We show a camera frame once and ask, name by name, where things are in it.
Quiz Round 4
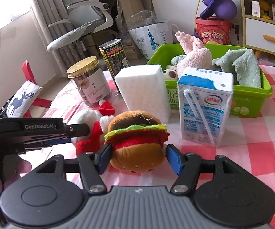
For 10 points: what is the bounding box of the santa plush toy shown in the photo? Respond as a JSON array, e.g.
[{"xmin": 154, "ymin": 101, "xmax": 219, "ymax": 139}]
[{"xmin": 69, "ymin": 99, "xmax": 115, "ymax": 156}]

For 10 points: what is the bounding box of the hamburger plush toy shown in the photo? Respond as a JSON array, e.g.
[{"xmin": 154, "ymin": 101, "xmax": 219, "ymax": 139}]
[{"xmin": 104, "ymin": 111, "xmax": 169, "ymax": 173}]

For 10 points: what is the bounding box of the white sponge block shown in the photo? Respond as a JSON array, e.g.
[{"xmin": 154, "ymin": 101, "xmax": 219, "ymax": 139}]
[{"xmin": 115, "ymin": 64, "xmax": 171, "ymax": 123}]

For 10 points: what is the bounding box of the deer print pillow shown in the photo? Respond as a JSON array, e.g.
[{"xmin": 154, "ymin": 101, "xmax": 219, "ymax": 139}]
[{"xmin": 0, "ymin": 81, "xmax": 42, "ymax": 118}]

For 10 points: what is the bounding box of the red chair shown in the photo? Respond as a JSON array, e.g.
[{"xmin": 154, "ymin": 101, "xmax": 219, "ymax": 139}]
[{"xmin": 17, "ymin": 60, "xmax": 52, "ymax": 117}]

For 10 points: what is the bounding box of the blue white milk carton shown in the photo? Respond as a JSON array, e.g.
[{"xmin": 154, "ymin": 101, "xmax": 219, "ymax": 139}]
[{"xmin": 177, "ymin": 67, "xmax": 233, "ymax": 147}]

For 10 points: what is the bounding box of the gold lid cookie jar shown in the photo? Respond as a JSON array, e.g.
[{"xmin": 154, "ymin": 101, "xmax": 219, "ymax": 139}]
[{"xmin": 67, "ymin": 56, "xmax": 111, "ymax": 106}]

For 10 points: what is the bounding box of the green plastic basket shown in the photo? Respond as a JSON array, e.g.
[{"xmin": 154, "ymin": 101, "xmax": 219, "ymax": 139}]
[{"xmin": 147, "ymin": 44, "xmax": 273, "ymax": 117}]

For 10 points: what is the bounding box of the small bear plush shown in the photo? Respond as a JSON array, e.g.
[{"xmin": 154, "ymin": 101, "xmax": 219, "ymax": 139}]
[{"xmin": 163, "ymin": 65, "xmax": 178, "ymax": 81}]

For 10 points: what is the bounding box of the pink bunny plush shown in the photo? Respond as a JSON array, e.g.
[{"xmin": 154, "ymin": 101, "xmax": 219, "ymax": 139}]
[{"xmin": 175, "ymin": 31, "xmax": 212, "ymax": 78}]

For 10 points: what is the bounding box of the black yellow tin can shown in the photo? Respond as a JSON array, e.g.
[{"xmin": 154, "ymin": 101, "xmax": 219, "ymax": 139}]
[{"xmin": 99, "ymin": 38, "xmax": 129, "ymax": 79}]

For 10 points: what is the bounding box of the light green towel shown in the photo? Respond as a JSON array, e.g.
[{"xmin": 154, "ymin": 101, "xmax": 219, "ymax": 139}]
[{"xmin": 212, "ymin": 49, "xmax": 261, "ymax": 88}]

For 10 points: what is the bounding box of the white paper shopping bag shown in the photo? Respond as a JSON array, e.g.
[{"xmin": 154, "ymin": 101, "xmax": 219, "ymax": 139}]
[{"xmin": 129, "ymin": 19, "xmax": 173, "ymax": 60}]

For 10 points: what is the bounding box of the red snack bucket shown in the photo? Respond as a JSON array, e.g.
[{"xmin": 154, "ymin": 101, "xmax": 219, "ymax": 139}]
[{"xmin": 194, "ymin": 17, "xmax": 233, "ymax": 45}]

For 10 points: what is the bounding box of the grey office chair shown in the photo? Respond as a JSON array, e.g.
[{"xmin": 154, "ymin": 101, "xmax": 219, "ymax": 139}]
[{"xmin": 47, "ymin": 0, "xmax": 114, "ymax": 51}]

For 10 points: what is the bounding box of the purple bounce ball toy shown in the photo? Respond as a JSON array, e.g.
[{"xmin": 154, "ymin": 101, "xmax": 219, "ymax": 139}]
[{"xmin": 200, "ymin": 0, "xmax": 237, "ymax": 21}]

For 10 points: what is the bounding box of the white yellow drawer cabinet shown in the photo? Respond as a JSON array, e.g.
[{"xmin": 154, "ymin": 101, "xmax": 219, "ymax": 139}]
[{"xmin": 238, "ymin": 0, "xmax": 275, "ymax": 60}]

